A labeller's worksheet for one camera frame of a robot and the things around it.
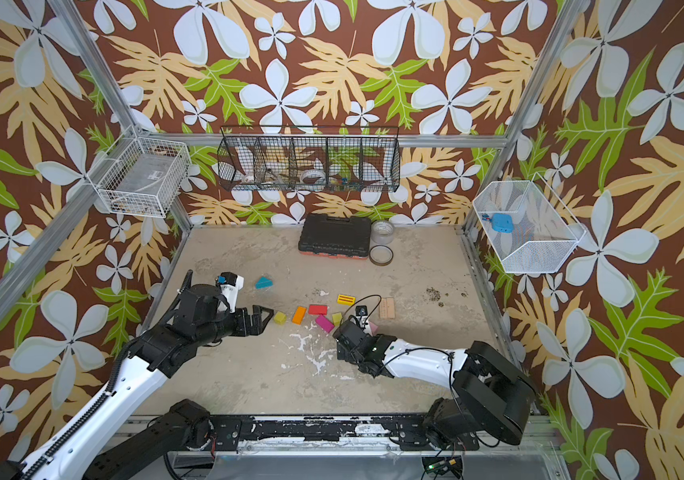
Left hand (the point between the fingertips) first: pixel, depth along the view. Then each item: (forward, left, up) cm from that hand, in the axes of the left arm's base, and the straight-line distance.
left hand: (259, 308), depth 74 cm
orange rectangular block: (+9, -7, -20) cm, 23 cm away
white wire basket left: (+36, +38, +13) cm, 54 cm away
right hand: (-1, -24, -18) cm, 30 cm away
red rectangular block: (+11, -14, -21) cm, 27 cm away
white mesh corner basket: (+17, -74, +11) cm, 77 cm away
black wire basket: (+51, -10, +10) cm, 53 cm away
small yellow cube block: (+6, -20, -17) cm, 27 cm away
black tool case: (+39, -20, -16) cm, 47 cm away
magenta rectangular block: (+6, -16, -21) cm, 27 cm away
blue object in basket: (+26, -68, +6) cm, 73 cm away
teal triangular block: (+19, +6, -18) cm, 27 cm away
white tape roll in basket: (+47, -12, +7) cm, 49 cm away
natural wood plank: (+11, -37, -18) cm, 43 cm away
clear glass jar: (+46, -38, -20) cm, 62 cm away
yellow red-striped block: (+14, -23, -19) cm, 33 cm away
